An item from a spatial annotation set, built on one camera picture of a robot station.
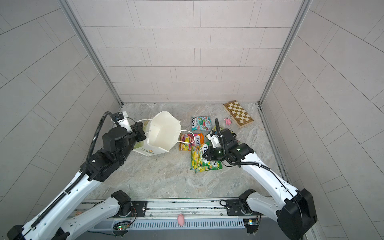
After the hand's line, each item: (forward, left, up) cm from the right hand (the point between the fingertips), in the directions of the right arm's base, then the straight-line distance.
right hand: (202, 157), depth 74 cm
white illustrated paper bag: (+24, +24, -9) cm, 35 cm away
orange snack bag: (+17, +8, -11) cm, 22 cm away
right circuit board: (-27, -21, -16) cm, 38 cm away
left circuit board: (-25, +37, -10) cm, 45 cm away
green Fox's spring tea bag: (+25, -10, -11) cm, 29 cm away
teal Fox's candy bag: (+29, -2, -11) cm, 31 cm away
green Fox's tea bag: (-3, +2, -2) cm, 4 cm away
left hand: (+10, +24, +18) cm, 32 cm away
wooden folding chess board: (+37, -29, -11) cm, 49 cm away
